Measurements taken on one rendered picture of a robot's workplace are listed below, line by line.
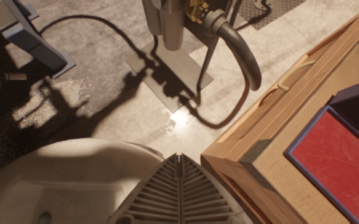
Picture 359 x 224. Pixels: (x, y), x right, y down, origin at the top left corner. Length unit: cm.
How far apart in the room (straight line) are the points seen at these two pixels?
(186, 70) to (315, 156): 66
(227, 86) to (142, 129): 51
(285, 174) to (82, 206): 43
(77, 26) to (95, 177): 98
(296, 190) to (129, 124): 65
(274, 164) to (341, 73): 22
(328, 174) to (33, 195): 59
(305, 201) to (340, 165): 8
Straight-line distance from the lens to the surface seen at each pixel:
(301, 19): 136
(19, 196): 50
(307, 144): 28
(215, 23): 36
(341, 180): 31
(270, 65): 99
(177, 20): 47
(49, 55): 96
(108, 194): 43
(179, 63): 81
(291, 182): 27
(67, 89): 94
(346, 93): 32
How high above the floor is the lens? 68
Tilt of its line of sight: 75 degrees down
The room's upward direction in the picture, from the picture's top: 5 degrees clockwise
